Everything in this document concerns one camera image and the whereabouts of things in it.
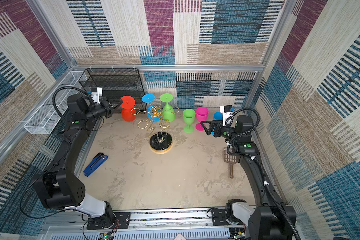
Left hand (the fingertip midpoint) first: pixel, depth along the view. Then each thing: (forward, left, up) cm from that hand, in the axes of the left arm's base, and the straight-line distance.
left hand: (122, 98), depth 74 cm
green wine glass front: (+10, -34, -23) cm, 42 cm away
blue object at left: (-14, +22, -36) cm, 44 cm away
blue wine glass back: (-1, -14, -8) cm, 16 cm away
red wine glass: (-1, -1, -9) cm, 9 cm away
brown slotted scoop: (-14, -58, -37) cm, 71 cm away
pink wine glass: (+9, -42, -22) cm, 48 cm away
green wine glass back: (+6, -21, -16) cm, 27 cm away
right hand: (-10, -41, -8) cm, 43 cm away
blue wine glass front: (+10, -53, -24) cm, 59 cm away
